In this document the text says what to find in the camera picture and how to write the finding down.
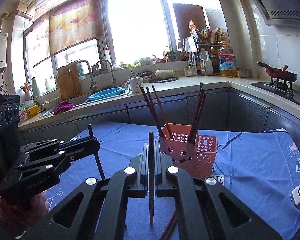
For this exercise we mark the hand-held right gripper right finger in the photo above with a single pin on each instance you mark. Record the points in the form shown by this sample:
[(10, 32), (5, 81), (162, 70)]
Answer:
[(158, 165)]

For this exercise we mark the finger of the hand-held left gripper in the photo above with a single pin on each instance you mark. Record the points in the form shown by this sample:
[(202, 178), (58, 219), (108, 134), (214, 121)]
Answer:
[(77, 143), (72, 155)]

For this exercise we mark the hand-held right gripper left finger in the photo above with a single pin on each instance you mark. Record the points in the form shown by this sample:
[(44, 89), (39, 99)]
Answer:
[(145, 165)]

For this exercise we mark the wooden chopstick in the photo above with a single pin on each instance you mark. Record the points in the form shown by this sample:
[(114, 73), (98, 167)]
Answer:
[(162, 110), (151, 180), (97, 162), (150, 107), (199, 115), (154, 107), (196, 110)]

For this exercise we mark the pink plastic utensil holder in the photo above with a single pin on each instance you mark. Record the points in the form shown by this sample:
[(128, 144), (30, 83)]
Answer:
[(202, 160)]

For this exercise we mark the bundle of wooden chopsticks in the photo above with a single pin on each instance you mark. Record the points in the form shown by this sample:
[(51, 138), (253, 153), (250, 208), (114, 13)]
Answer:
[(168, 227)]

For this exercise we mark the person's left hand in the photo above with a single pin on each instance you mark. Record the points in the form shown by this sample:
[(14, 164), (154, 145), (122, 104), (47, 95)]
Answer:
[(37, 204)]

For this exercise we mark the magenta cloth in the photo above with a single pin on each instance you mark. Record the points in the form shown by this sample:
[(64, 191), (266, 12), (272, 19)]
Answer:
[(63, 107)]

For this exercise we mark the yellow cup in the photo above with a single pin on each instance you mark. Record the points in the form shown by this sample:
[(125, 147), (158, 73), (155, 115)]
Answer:
[(32, 110)]

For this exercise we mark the blue plastic basin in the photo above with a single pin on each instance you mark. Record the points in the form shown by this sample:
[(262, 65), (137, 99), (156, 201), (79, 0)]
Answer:
[(105, 94)]

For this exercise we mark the wooden cutting board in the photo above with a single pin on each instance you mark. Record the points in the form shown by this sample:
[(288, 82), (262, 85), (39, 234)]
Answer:
[(67, 85)]

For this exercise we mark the pale green bottle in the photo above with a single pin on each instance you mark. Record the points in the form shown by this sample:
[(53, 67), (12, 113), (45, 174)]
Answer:
[(35, 88)]

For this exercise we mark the tall steel faucet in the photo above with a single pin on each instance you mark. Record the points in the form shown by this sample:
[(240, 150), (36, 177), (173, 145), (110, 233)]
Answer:
[(92, 80)]

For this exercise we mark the steel sink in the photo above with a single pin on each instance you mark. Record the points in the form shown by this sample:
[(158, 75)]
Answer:
[(126, 93)]

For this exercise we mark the dish soap bottle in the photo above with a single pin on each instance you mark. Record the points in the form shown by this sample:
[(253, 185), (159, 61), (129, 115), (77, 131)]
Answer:
[(80, 72)]

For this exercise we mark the curved steel faucet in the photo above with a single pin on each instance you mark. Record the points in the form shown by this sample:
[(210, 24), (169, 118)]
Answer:
[(112, 75)]

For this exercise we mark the dark base cabinets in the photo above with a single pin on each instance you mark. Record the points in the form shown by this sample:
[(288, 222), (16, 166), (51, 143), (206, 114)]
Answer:
[(215, 110)]

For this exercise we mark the white mug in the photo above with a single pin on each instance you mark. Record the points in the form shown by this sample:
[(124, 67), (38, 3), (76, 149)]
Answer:
[(135, 85)]

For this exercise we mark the round black trivet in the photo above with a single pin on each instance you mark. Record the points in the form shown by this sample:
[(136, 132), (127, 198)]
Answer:
[(170, 80)]

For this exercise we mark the patterned bowl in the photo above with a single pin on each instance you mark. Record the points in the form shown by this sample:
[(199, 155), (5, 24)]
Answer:
[(148, 78)]

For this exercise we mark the white plastic bag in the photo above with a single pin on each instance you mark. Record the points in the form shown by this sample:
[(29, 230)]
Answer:
[(165, 73)]

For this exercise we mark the white bottle with red cap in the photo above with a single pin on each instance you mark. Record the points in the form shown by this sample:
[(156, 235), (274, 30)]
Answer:
[(107, 55)]

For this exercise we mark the blue printed tablecloth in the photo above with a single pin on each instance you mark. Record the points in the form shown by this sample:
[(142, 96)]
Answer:
[(252, 167)]

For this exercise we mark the small glass jar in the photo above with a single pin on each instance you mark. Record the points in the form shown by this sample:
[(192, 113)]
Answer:
[(188, 72)]

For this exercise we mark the row of seasoning jars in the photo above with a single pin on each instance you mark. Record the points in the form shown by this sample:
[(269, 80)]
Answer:
[(175, 56)]

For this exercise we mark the white plastic jug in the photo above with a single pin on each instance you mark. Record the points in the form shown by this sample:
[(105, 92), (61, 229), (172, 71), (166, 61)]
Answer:
[(206, 63)]

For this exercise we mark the printed window blind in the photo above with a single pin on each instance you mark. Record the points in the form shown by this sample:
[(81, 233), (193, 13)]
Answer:
[(75, 22)]

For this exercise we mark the yellow cooking oil bottle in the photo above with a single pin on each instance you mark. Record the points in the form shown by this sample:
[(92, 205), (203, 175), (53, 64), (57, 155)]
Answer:
[(227, 62)]

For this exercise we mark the hanging cleaver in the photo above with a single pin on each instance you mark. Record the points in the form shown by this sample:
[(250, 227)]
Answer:
[(191, 44)]

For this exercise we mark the metal kitchen rack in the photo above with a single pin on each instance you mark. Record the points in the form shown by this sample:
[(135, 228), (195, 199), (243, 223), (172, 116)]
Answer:
[(215, 52)]

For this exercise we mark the metal flue pipe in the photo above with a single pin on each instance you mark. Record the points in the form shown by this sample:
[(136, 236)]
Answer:
[(23, 13)]

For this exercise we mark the black gas stove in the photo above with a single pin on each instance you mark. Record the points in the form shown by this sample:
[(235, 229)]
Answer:
[(277, 90)]

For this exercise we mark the orange snack packet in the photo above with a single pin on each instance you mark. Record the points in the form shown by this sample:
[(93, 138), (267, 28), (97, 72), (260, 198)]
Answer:
[(193, 27)]

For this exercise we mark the row of food packets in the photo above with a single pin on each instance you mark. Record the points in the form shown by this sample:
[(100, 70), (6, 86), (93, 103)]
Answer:
[(215, 35)]

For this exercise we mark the brown panel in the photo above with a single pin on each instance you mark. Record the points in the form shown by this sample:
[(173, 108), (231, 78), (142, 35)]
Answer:
[(190, 22)]

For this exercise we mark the red frying pan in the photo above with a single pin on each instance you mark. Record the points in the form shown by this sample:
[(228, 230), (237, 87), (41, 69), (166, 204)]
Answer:
[(277, 73)]

